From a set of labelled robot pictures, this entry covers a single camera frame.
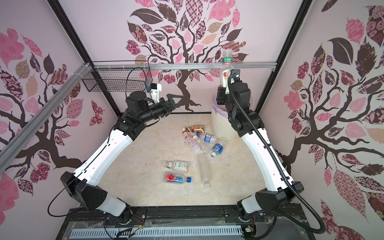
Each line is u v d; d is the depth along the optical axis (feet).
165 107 1.89
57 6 2.20
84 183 1.32
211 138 3.28
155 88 2.00
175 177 2.68
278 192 1.26
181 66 3.03
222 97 1.89
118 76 3.11
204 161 3.04
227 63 1.93
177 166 2.80
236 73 1.65
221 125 2.97
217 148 3.04
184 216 2.46
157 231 2.29
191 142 3.18
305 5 2.25
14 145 1.68
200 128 3.39
